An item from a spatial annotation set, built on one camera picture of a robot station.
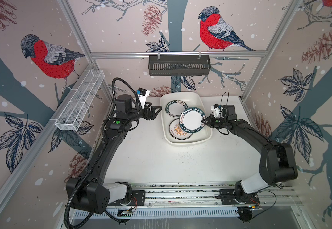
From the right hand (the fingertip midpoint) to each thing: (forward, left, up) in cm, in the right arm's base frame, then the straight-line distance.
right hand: (201, 122), depth 88 cm
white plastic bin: (+31, +3, -11) cm, 33 cm away
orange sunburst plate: (-1, +16, -12) cm, 20 cm away
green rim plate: (+2, +7, -1) cm, 7 cm away
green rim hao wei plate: (+23, +18, -12) cm, 32 cm away
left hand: (-5, +27, +20) cm, 34 cm away
